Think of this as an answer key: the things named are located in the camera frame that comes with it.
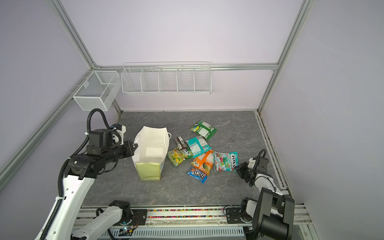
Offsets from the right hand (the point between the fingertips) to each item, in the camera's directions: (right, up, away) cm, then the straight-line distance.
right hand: (236, 169), depth 89 cm
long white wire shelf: (-45, +59, +13) cm, 76 cm away
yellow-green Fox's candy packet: (-37, +7, +2) cm, 38 cm away
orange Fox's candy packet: (-20, +4, 0) cm, 20 cm away
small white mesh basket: (-90, +49, +10) cm, 103 cm away
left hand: (-52, +16, -21) cm, 58 cm away
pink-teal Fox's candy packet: (-7, +5, 0) cm, 8 cm away
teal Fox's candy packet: (-24, +13, +7) cm, 28 cm away
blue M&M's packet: (-23, -2, -5) cm, 24 cm away
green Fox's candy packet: (-19, +24, +16) cm, 34 cm away
